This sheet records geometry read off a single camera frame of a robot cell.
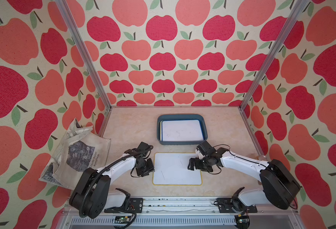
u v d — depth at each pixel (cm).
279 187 42
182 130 103
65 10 70
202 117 107
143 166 73
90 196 42
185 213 73
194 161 78
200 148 73
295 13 71
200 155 73
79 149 80
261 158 80
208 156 73
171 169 88
